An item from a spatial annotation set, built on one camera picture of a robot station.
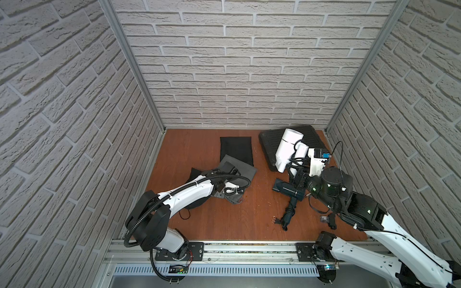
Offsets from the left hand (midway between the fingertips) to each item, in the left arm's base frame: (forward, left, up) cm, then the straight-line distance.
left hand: (221, 180), depth 87 cm
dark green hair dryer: (-6, -36, -2) cm, 37 cm away
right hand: (-8, -27, +25) cm, 38 cm away
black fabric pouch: (+27, -10, -7) cm, 30 cm away
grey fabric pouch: (-5, -5, +21) cm, 22 cm away
